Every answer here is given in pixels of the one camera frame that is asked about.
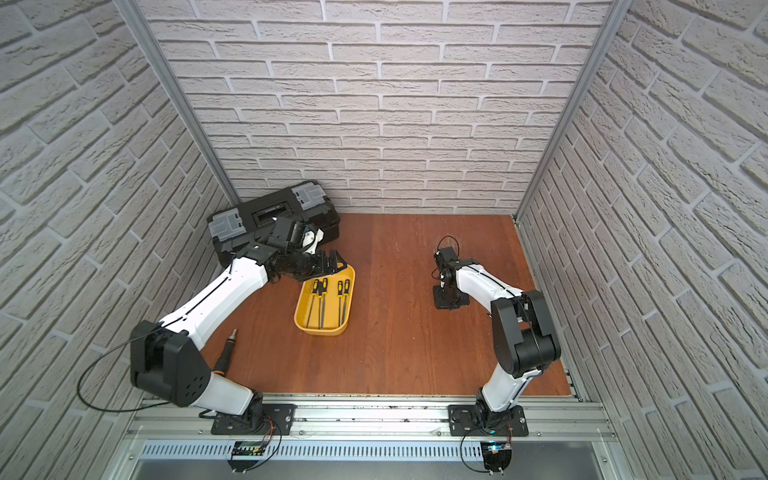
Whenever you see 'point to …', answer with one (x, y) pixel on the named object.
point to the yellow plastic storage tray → (330, 320)
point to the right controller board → (497, 455)
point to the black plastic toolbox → (234, 228)
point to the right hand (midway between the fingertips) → (451, 303)
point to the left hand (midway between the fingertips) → (340, 263)
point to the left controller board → (246, 448)
